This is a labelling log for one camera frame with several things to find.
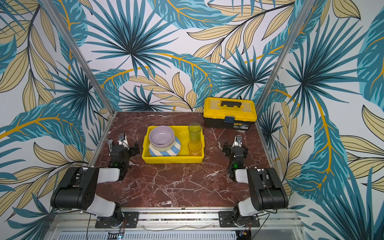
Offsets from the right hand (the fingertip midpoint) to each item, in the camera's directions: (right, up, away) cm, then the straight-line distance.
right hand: (234, 143), depth 93 cm
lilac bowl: (-45, +4, 0) cm, 45 cm away
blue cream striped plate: (-38, -6, 0) cm, 38 cm away
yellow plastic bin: (-31, -9, +2) cm, 33 cm away
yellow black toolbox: (+1, +19, +6) cm, 20 cm away
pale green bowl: (-43, -3, -5) cm, 44 cm away
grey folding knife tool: (-81, -2, +7) cm, 81 cm away
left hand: (-65, +1, 0) cm, 65 cm away
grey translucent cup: (-25, +7, +3) cm, 26 cm away
